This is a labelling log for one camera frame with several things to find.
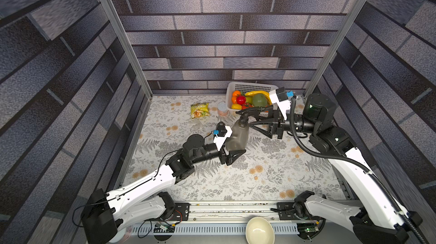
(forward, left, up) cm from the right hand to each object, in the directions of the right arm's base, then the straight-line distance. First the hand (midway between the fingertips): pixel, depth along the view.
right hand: (248, 119), depth 55 cm
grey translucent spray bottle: (-1, +2, -13) cm, 13 cm away
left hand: (-2, +2, -13) cm, 13 cm away
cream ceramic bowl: (-27, -7, -42) cm, 51 cm away
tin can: (+34, +10, -36) cm, 50 cm away
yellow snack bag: (+35, +25, -37) cm, 57 cm away
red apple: (+40, -2, -34) cm, 53 cm away
